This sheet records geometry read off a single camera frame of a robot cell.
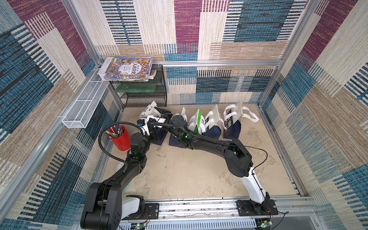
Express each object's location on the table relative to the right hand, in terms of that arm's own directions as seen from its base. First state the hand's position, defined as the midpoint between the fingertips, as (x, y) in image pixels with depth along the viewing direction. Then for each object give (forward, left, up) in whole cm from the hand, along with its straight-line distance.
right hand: (157, 109), depth 81 cm
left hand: (-4, +3, -8) cm, 9 cm away
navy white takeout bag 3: (0, -43, -6) cm, 43 cm away
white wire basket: (-6, +36, +6) cm, 37 cm away
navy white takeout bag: (-2, +3, -2) cm, 5 cm away
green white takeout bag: (-8, -21, -2) cm, 23 cm away
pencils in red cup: (-4, +28, -14) cm, 31 cm away
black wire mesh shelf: (+34, +11, -16) cm, 39 cm away
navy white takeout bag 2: (-5, -32, -9) cm, 33 cm away
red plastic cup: (-9, +23, -13) cm, 28 cm away
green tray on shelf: (+24, +17, -3) cm, 29 cm away
